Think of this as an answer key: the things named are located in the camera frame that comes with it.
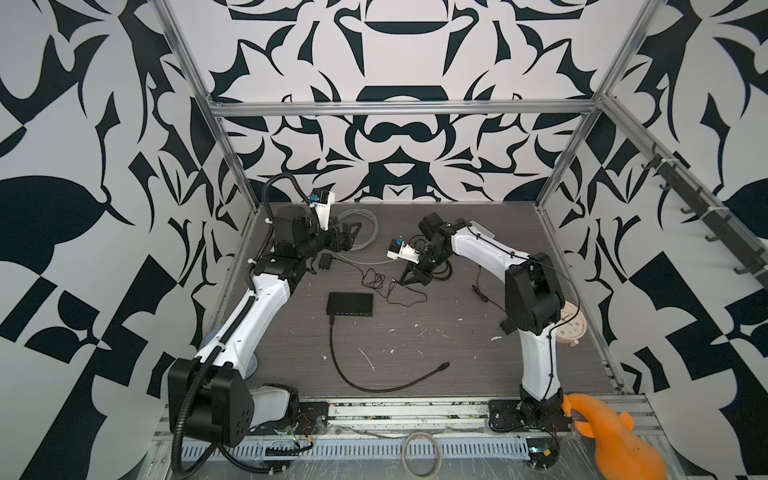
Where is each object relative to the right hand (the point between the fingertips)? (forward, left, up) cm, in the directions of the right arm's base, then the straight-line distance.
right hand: (405, 278), depth 90 cm
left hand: (+6, +14, +22) cm, 27 cm away
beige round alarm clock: (-14, -48, -7) cm, 50 cm away
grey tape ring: (-42, -6, -9) cm, 43 cm away
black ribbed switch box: (-5, +17, -6) cm, 19 cm away
